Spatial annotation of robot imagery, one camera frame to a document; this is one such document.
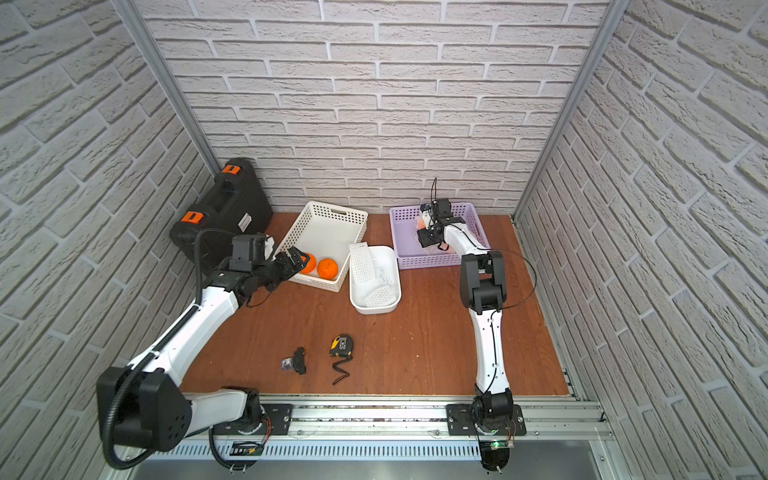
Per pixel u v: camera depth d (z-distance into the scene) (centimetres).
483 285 64
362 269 97
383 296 90
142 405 39
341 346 83
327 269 97
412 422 76
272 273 71
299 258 75
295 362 81
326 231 118
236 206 92
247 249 62
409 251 109
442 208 89
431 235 97
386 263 103
